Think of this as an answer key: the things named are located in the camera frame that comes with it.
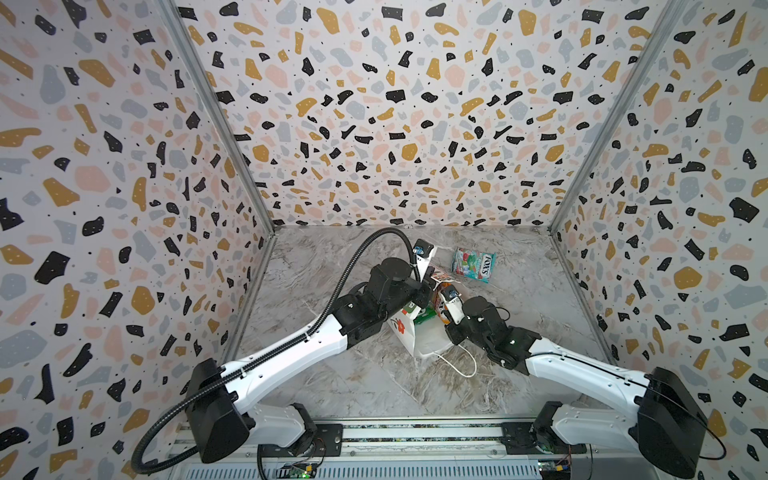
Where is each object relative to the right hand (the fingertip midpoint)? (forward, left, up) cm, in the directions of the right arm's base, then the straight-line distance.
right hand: (442, 307), depth 81 cm
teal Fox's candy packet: (+24, -15, -12) cm, 31 cm away
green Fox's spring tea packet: (+3, +4, -9) cm, 10 cm away
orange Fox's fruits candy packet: (+2, 0, +10) cm, 10 cm away
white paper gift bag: (-6, +5, -8) cm, 11 cm away
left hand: (+1, +3, +17) cm, 18 cm away
